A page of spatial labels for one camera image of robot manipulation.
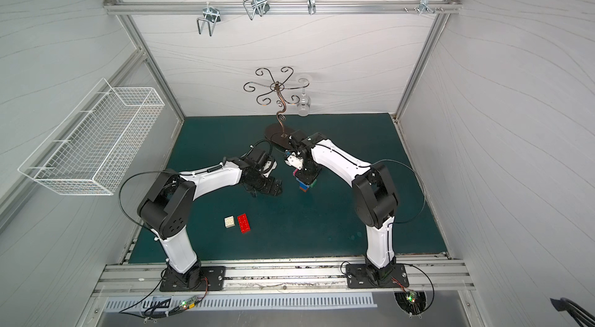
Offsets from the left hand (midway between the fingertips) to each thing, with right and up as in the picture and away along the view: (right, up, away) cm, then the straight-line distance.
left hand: (273, 189), depth 92 cm
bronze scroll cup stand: (-2, +24, +20) cm, 31 cm away
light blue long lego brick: (+13, +2, -3) cm, 14 cm away
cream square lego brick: (-15, -10, -8) cm, 20 cm away
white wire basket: (-50, +19, -23) cm, 58 cm away
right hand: (+14, +6, -2) cm, 16 cm away
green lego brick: (+16, +3, -6) cm, 17 cm away
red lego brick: (-10, -11, -8) cm, 17 cm away
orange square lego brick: (+12, -1, +2) cm, 12 cm away
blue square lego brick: (+12, +1, -1) cm, 12 cm away
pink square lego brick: (+9, +8, -4) cm, 12 cm away
